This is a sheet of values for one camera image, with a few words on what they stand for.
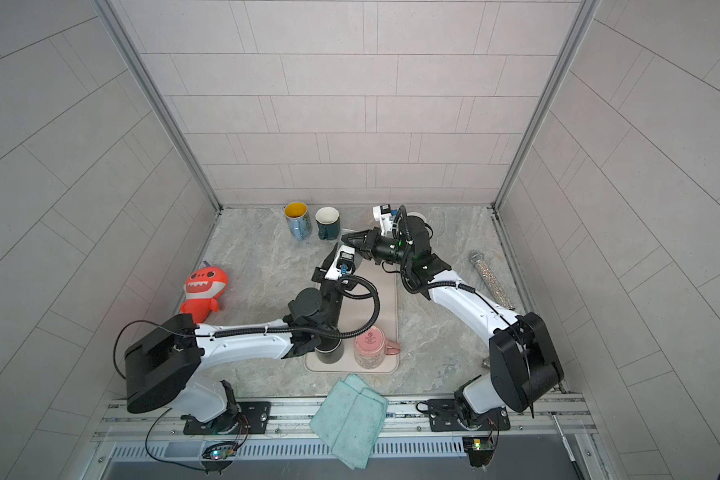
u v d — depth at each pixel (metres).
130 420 0.71
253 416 0.71
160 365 0.42
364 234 0.70
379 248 0.67
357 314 0.63
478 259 0.97
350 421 0.70
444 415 0.71
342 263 0.58
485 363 0.78
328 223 0.99
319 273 0.64
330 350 0.73
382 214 0.71
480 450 0.68
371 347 0.72
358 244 0.67
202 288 0.85
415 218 0.62
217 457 0.64
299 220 0.99
